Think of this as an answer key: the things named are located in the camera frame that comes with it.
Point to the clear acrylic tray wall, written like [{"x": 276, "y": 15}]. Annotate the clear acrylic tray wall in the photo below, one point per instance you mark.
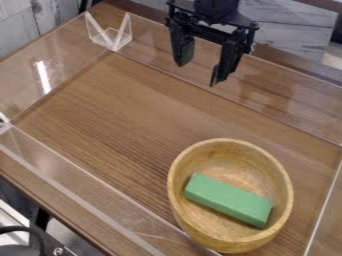
[{"x": 116, "y": 224}]

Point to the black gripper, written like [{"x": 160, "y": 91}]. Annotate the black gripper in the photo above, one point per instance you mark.
[{"x": 215, "y": 21}]

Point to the green rectangular block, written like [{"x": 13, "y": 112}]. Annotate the green rectangular block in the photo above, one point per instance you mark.
[{"x": 229, "y": 200}]

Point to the brown wooden bowl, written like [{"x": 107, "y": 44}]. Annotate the brown wooden bowl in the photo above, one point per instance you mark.
[{"x": 243, "y": 165}]

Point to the clear acrylic corner bracket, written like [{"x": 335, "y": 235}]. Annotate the clear acrylic corner bracket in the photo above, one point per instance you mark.
[{"x": 111, "y": 38}]

